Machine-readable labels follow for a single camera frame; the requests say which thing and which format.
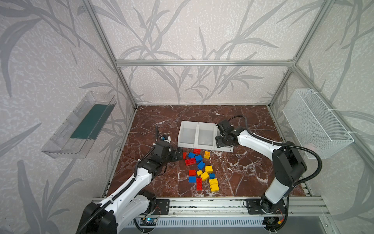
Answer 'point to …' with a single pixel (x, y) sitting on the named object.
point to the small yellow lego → (198, 172)
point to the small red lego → (184, 155)
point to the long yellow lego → (214, 185)
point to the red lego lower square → (192, 172)
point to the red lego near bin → (197, 151)
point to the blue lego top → (191, 155)
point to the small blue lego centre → (212, 176)
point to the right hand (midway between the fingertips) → (222, 137)
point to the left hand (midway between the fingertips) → (179, 147)
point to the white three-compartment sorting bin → (200, 135)
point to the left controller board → (148, 222)
